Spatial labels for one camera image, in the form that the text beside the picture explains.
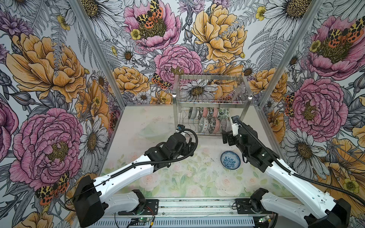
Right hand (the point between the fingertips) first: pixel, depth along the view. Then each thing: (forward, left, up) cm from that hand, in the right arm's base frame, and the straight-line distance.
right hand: (231, 132), depth 77 cm
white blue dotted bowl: (-6, -3, -22) cm, 23 cm away
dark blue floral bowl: (+26, +19, -12) cm, 34 cm away
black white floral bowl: (+31, +5, -18) cm, 37 cm away
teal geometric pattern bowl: (+14, +12, -11) cm, 22 cm away
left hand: (-4, +25, -5) cm, 26 cm away
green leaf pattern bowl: (+30, -5, -18) cm, 35 cm away
